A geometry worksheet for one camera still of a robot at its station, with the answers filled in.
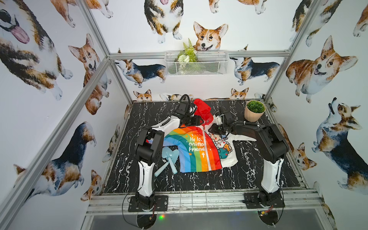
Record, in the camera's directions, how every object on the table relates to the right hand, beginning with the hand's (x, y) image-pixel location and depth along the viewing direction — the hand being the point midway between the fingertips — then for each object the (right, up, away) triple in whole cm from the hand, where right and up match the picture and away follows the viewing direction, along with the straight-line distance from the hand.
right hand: (207, 129), depth 98 cm
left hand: (-3, +7, -3) cm, 8 cm away
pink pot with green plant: (+33, +13, +2) cm, 35 cm away
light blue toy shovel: (-27, -14, -8) cm, 32 cm away
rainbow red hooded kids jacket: (-5, -12, -7) cm, 15 cm away
